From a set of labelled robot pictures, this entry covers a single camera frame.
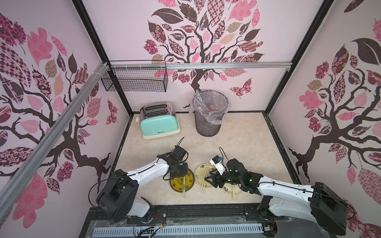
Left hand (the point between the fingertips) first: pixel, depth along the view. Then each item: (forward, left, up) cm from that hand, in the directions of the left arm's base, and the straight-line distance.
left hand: (187, 176), depth 85 cm
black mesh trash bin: (+30, -13, +8) cm, 33 cm away
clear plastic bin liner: (+46, -19, +14) cm, 52 cm away
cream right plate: (-7, -23, -2) cm, 24 cm away
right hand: (-2, -12, +7) cm, 14 cm away
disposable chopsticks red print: (-9, -26, -1) cm, 28 cm away
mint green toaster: (+31, +19, +15) cm, 39 cm away
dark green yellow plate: (-4, +6, -2) cm, 7 cm away
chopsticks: (0, -11, -1) cm, 11 cm away
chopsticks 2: (-6, +1, +1) cm, 6 cm away
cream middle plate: (+2, -8, 0) cm, 8 cm away
